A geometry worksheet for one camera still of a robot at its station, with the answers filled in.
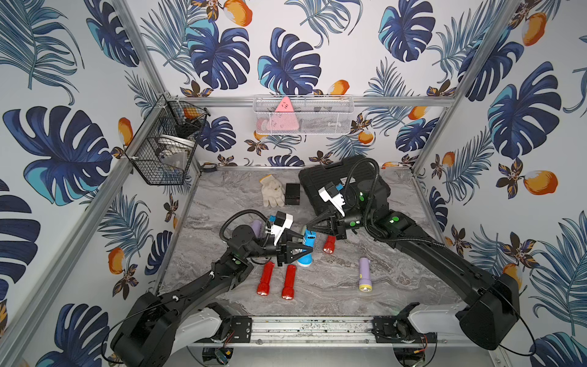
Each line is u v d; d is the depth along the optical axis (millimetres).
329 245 920
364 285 815
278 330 764
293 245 615
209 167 1209
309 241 629
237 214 529
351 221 606
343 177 1087
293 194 1059
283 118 895
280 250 608
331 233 619
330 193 589
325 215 608
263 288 805
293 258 635
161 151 837
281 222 605
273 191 1098
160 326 403
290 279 842
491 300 395
